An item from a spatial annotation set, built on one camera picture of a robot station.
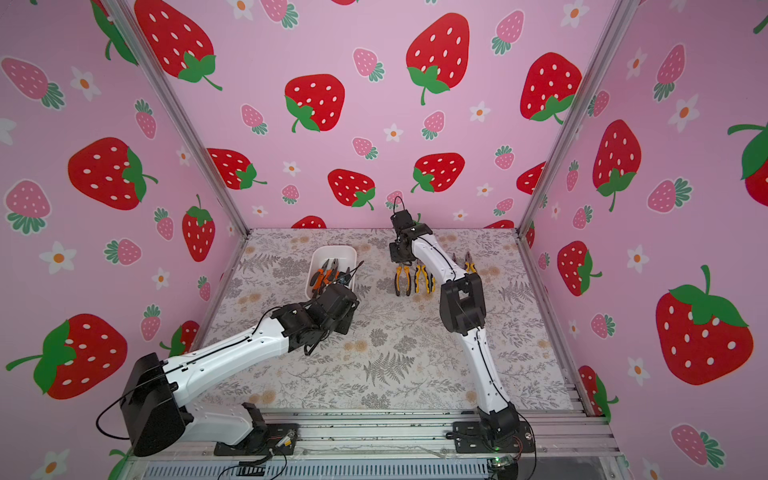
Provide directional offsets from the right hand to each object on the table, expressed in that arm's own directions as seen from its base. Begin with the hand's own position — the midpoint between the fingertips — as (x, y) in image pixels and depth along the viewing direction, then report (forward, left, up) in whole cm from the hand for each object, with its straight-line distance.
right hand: (409, 251), depth 106 cm
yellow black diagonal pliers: (-7, +3, -2) cm, 8 cm away
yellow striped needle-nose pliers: (-10, -8, -7) cm, 15 cm away
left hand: (-29, +16, +7) cm, 34 cm away
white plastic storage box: (-3, +34, -2) cm, 34 cm away
